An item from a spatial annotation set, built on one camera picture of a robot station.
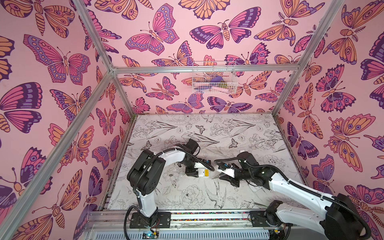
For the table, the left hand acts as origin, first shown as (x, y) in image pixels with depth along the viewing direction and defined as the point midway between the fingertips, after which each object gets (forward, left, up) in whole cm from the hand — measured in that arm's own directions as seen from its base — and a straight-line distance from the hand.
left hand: (198, 168), depth 91 cm
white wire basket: (+50, -4, +35) cm, 61 cm away
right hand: (-7, -12, +10) cm, 17 cm away
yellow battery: (-3, -5, 0) cm, 6 cm away
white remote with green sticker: (-3, -3, +1) cm, 5 cm away
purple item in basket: (+46, -13, +32) cm, 57 cm away
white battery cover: (+13, -29, -2) cm, 32 cm away
